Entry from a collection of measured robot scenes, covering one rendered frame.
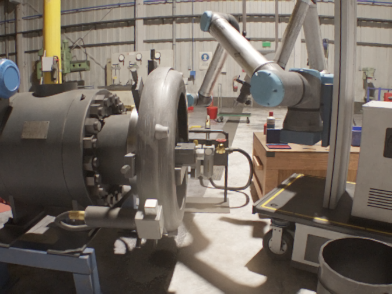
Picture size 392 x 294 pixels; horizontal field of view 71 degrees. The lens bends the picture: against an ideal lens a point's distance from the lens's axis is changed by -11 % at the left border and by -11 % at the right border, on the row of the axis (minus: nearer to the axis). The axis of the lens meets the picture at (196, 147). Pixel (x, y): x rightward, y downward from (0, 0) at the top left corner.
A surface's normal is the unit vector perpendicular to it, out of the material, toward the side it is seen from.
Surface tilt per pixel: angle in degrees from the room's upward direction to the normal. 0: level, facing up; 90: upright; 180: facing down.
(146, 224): 112
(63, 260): 90
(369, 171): 90
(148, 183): 96
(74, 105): 38
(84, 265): 90
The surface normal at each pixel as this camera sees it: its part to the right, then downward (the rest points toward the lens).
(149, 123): -0.04, -0.24
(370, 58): -0.18, 0.20
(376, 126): -0.59, 0.17
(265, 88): -0.83, 0.16
